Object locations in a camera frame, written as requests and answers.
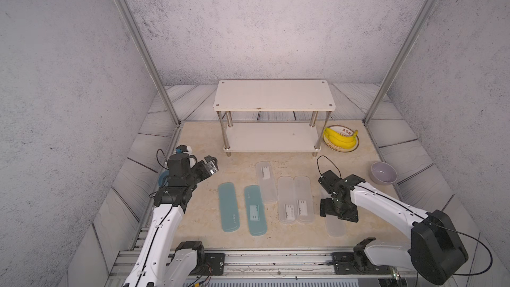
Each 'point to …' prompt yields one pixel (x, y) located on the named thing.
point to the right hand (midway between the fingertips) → (335, 216)
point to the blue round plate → (163, 178)
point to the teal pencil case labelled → (256, 217)
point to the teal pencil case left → (228, 207)
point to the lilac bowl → (382, 173)
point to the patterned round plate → (343, 130)
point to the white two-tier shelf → (276, 115)
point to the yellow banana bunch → (340, 140)
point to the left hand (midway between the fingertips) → (211, 162)
